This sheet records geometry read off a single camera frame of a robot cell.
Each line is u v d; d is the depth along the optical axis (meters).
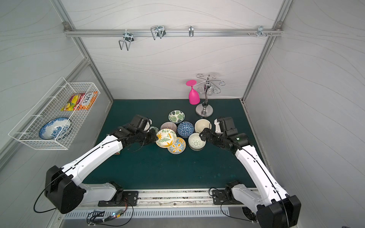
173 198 0.75
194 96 1.01
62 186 0.38
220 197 0.73
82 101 0.73
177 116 1.08
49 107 0.65
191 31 0.78
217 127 0.69
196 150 0.86
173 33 0.76
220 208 0.68
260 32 0.77
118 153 0.53
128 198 0.73
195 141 0.93
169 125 0.99
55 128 0.63
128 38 0.78
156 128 0.95
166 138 0.84
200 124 0.96
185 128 0.98
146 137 0.67
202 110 1.14
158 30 0.76
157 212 0.70
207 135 0.67
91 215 0.69
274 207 0.37
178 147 0.92
